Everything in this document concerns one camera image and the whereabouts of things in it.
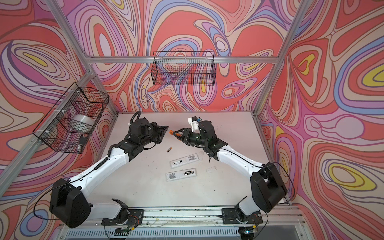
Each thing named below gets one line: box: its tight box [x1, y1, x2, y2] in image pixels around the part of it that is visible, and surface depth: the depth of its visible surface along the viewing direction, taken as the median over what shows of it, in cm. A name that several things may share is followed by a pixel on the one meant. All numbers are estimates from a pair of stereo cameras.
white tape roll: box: [72, 114, 95, 126], surface depth 75 cm
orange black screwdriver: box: [167, 129, 182, 137], surface depth 75 cm
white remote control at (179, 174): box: [165, 168, 197, 182], surface depth 88 cm
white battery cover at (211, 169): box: [206, 166, 217, 174], surface depth 91 cm
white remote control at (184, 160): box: [169, 153, 200, 169], surface depth 94 cm
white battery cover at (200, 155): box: [198, 151, 204, 161], surface depth 98 cm
